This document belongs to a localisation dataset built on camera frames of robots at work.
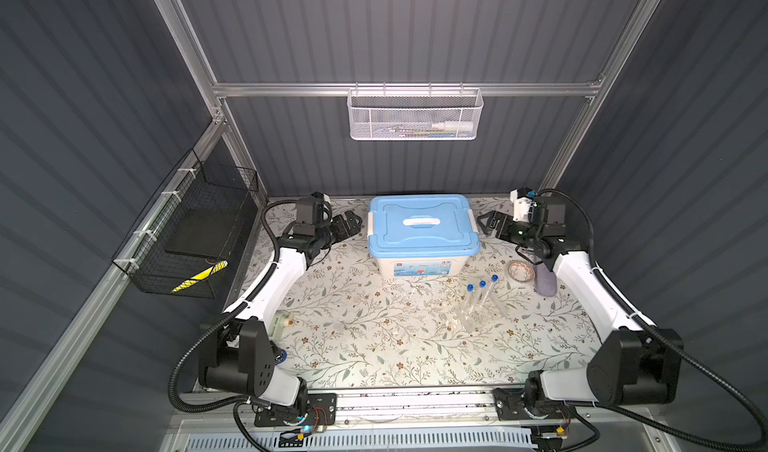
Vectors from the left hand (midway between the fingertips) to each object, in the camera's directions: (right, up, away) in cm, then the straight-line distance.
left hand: (350, 224), depth 85 cm
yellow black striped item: (-32, -12, -16) cm, 38 cm away
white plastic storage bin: (+27, -13, +6) cm, 31 cm away
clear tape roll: (+55, -16, +13) cm, 59 cm away
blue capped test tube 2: (+36, -16, -7) cm, 40 cm away
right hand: (+41, 0, -2) cm, 41 cm away
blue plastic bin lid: (+21, -1, +4) cm, 21 cm away
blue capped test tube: (+36, -27, +6) cm, 45 cm away
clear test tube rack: (+38, -26, +4) cm, 46 cm away
